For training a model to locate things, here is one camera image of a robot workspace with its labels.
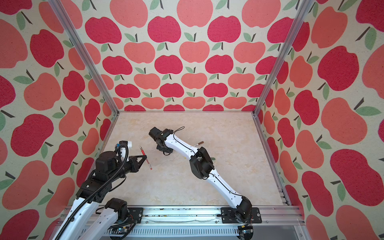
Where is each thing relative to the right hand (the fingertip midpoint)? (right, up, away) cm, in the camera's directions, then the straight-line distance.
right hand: (166, 148), depth 99 cm
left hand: (-4, -1, -27) cm, 28 cm away
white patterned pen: (+24, +3, +3) cm, 25 cm away
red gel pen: (-7, +3, -27) cm, 28 cm away
